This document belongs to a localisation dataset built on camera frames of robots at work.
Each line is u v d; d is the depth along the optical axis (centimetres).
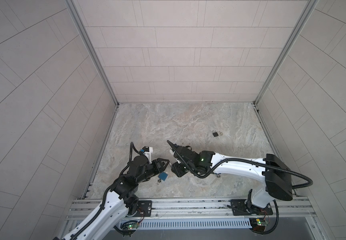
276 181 42
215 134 99
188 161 57
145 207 72
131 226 65
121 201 52
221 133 99
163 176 81
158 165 67
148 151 71
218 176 82
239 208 71
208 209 72
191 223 68
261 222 69
